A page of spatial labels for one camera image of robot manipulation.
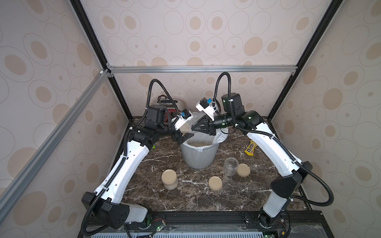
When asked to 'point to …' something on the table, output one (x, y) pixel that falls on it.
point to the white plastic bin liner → (202, 141)
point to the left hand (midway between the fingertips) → (191, 124)
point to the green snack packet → (154, 147)
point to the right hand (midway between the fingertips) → (199, 124)
